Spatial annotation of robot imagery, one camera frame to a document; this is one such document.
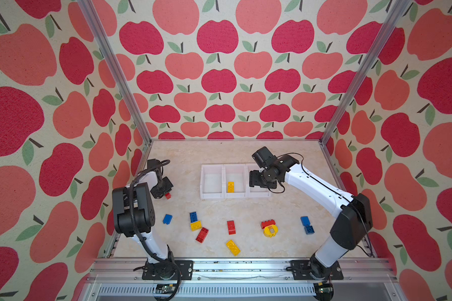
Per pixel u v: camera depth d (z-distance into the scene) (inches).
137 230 18.6
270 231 32.3
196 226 33.9
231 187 38.6
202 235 32.4
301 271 28.9
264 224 33.7
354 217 17.1
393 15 28.2
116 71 34.6
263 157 25.9
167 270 26.7
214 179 40.5
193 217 34.7
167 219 34.7
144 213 19.4
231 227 33.1
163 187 33.0
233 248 31.6
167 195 36.7
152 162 31.5
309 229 33.0
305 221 34.3
